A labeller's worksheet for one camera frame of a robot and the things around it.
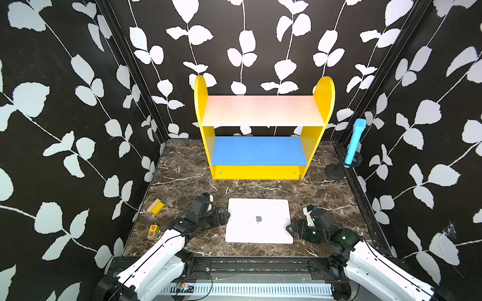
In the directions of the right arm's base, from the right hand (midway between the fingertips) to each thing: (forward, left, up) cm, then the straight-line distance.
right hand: (291, 227), depth 81 cm
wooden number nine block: (-2, +61, 0) cm, 61 cm away
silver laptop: (+4, +16, -2) cm, 17 cm away
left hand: (+5, +30, +2) cm, 31 cm away
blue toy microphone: (+32, -28, +31) cm, 52 cm away
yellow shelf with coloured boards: (+60, +12, -3) cm, 61 cm away
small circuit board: (-22, +45, -4) cm, 50 cm away
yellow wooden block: (+10, +65, -2) cm, 65 cm away
